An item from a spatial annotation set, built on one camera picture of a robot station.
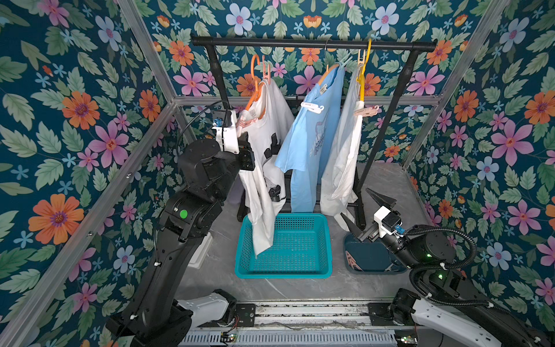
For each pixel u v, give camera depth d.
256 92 0.56
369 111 0.54
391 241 0.50
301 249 0.91
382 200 0.52
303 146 0.62
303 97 0.58
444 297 0.46
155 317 0.35
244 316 0.73
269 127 0.67
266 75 0.63
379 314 0.74
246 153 0.46
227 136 0.44
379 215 0.45
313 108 0.57
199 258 0.82
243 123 0.50
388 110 0.70
